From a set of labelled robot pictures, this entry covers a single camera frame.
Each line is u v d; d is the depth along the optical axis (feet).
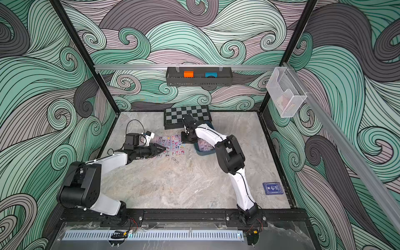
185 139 2.86
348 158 1.70
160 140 3.40
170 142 3.36
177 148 3.22
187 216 2.45
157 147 2.68
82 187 1.46
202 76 3.16
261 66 3.14
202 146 3.27
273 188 2.67
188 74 3.04
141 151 2.53
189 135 2.45
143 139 2.72
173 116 3.71
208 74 3.09
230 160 1.84
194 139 2.83
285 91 2.51
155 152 2.65
